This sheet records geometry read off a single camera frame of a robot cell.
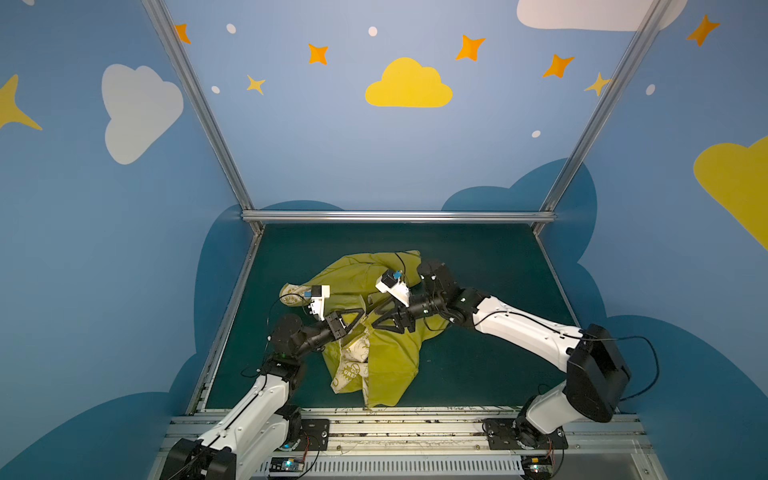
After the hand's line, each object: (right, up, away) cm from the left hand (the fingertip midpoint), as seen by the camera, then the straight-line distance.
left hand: (364, 311), depth 75 cm
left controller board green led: (-19, -36, -4) cm, 41 cm away
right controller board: (+43, -38, -3) cm, 57 cm away
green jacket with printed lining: (+3, -14, +6) cm, 15 cm away
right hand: (+4, -1, -1) cm, 4 cm away
